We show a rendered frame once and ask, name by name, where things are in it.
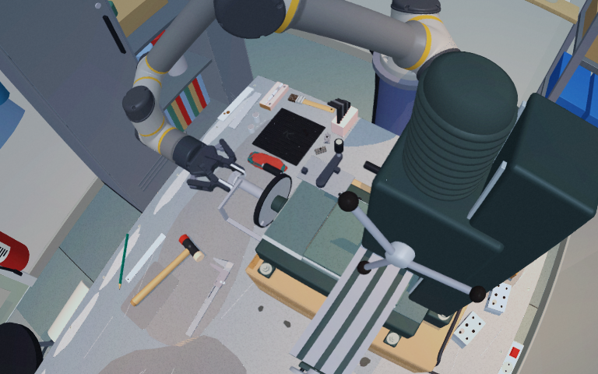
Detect wooden handled brush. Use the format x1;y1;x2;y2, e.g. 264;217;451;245
287;93;338;114

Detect dark grey lever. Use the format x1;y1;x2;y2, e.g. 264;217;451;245
315;137;346;189

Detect blue drum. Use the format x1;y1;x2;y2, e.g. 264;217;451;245
371;50;425;137

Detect grey steel cabinet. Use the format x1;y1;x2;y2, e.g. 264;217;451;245
0;0;255;213

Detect slotted wooden block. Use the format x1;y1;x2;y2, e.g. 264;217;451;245
259;81;290;112

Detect white ruler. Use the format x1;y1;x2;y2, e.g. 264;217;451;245
124;232;168;284

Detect pink block with black tools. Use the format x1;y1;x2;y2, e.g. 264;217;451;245
329;97;361;139

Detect black round stool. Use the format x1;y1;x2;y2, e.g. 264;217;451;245
0;322;44;374

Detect wooden base board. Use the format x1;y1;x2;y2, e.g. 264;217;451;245
244;252;466;374

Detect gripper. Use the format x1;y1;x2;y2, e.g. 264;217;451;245
172;136;246;193

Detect black square mat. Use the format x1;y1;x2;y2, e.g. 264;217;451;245
251;107;327;168

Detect steel ruler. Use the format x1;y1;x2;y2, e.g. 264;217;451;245
216;85;265;130

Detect grey caliper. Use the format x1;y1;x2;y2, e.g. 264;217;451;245
185;257;235;339

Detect white box red square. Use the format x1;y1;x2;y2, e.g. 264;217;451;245
497;340;526;374

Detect grey-green mill vise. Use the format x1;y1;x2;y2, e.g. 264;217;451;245
262;180;368;265

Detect white paper roll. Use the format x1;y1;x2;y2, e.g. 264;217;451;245
46;280;90;344

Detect grey slotted mill table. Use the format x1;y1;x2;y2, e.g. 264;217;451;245
289;246;425;374

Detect three-spoke black-ball feed handle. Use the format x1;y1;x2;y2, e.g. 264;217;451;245
336;190;487;305

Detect green pencil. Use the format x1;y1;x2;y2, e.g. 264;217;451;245
117;232;131;291

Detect striped coloured books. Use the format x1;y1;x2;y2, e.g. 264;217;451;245
161;74;213;133

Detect white drilled block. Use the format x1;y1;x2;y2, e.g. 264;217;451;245
451;310;487;349
484;281;514;316

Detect wooden hammer red black head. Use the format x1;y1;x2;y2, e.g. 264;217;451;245
130;233;206;308

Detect blue storage bin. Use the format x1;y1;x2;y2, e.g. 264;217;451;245
544;51;598;141

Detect black handwheel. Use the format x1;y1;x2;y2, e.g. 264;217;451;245
252;174;294;229

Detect silver vise crank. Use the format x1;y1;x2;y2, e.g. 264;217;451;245
217;171;275;239

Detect grey shelf unit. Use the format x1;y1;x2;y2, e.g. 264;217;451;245
525;0;598;189

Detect dark green bench mill body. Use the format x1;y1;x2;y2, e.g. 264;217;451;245
255;50;598;342

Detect red and green tool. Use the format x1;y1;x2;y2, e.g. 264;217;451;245
246;150;289;175

